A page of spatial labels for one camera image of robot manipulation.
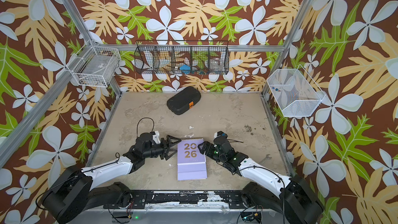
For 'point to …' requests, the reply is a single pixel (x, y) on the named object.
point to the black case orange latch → (184, 100)
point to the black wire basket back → (179, 57)
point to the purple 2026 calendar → (191, 161)
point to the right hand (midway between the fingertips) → (200, 148)
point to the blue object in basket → (185, 69)
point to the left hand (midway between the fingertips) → (180, 143)
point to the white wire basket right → (294, 91)
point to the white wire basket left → (94, 66)
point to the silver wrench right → (265, 159)
